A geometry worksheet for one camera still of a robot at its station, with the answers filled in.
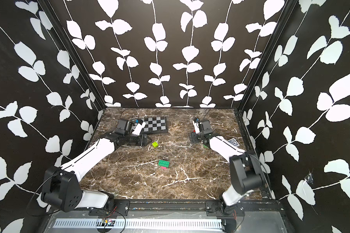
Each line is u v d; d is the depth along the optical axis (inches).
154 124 42.0
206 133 28.3
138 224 27.6
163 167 34.5
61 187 16.1
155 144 38.2
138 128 30.0
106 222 27.7
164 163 33.6
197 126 32.1
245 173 18.0
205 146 38.5
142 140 28.9
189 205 30.2
